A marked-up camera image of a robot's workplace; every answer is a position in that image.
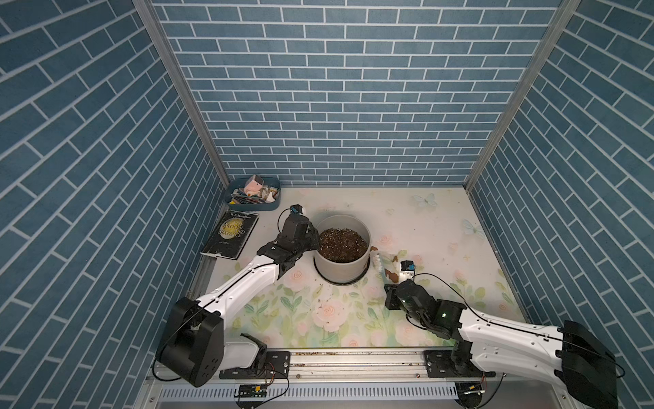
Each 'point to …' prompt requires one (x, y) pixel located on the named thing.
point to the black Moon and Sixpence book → (231, 234)
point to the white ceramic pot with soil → (344, 250)
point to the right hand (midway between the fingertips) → (383, 289)
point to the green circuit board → (253, 390)
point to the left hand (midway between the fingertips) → (322, 233)
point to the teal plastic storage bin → (243, 196)
